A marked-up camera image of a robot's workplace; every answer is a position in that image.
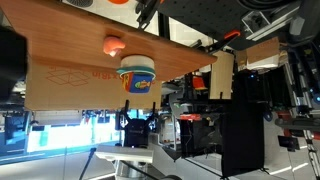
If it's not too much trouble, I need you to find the red flat case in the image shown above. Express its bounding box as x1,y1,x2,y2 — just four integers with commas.
179,113,203,121

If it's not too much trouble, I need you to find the dark round mesh object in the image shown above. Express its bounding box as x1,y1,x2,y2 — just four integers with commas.
66,0,94,8

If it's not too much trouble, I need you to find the black metal table leg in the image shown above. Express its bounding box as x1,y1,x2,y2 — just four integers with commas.
158,13,171,39

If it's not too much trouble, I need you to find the black camera tripod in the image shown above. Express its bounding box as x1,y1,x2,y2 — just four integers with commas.
288,43,320,180

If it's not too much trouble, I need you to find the black bar clamp orange handle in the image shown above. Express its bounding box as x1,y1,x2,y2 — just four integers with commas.
134,0,166,30
190,29,242,56

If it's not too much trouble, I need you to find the black cable coil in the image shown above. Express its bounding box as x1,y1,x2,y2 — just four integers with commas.
238,0,301,11

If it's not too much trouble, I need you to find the colourful soft picture cube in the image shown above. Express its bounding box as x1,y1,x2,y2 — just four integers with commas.
120,71,154,95

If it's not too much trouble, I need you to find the silver aluminium extrusion frame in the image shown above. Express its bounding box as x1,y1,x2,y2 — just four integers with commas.
241,9,294,42

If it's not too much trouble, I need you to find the pink plush toy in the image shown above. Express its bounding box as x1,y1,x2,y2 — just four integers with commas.
102,35,127,58

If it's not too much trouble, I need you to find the brown cardboard box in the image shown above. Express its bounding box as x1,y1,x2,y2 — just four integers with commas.
235,36,281,66

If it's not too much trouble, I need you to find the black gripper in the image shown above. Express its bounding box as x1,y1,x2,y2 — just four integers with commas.
115,99,158,148

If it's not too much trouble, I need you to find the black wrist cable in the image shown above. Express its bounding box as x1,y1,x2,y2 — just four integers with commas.
78,147,98,180

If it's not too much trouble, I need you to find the black perforated mounting board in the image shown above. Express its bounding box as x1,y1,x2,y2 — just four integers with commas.
156,0,320,51

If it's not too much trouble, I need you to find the black rounded blurry object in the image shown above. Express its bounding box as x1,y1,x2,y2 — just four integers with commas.
0,25,29,101

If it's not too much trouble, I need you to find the brown cardboard panel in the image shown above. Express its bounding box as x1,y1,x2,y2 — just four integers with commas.
24,54,163,111

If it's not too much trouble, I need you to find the white bowl teal rim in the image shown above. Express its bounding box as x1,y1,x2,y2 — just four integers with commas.
116,54,157,81

